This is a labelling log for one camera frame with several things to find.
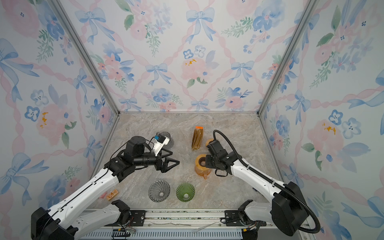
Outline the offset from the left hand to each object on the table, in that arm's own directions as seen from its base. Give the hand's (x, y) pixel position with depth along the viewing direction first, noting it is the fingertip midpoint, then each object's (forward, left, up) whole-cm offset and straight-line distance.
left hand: (175, 157), depth 70 cm
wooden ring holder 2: (+23, -19, -21) cm, 36 cm away
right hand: (+6, -17, -14) cm, 23 cm away
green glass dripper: (-9, -4, -22) cm, 25 cm away
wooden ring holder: (+1, -12, -14) cm, 19 cm away
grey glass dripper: (-9, +10, -21) cm, 25 cm away
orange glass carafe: (+2, -15, -24) cm, 28 cm away
